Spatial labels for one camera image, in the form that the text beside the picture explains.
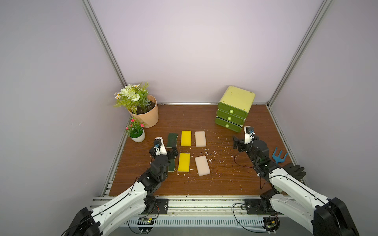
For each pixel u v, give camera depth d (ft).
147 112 3.06
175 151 2.38
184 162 2.90
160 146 2.15
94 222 1.39
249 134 2.27
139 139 3.08
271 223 2.28
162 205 2.41
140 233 2.19
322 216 1.26
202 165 2.87
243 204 2.43
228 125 3.31
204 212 2.38
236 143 2.46
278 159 2.95
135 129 3.09
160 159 1.93
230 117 3.17
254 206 2.34
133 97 2.73
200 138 3.21
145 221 2.34
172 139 3.19
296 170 2.74
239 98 3.09
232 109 2.96
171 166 2.79
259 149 1.97
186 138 3.22
